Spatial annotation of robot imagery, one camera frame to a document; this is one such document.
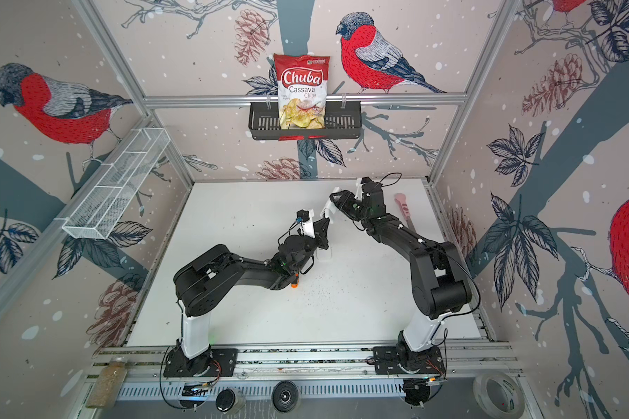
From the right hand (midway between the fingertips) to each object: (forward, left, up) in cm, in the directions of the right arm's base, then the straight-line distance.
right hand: (329, 202), depth 90 cm
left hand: (-8, 0, +1) cm, 8 cm away
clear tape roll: (-50, -48, -22) cm, 73 cm away
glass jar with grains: (-55, +56, -12) cm, 79 cm away
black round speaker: (-55, +8, -7) cm, 56 cm away
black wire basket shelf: (+26, -5, +16) cm, 31 cm away
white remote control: (-4, 0, 0) cm, 4 cm away
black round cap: (-56, +23, -7) cm, 61 cm away
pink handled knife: (+15, -30, -14) cm, 36 cm away
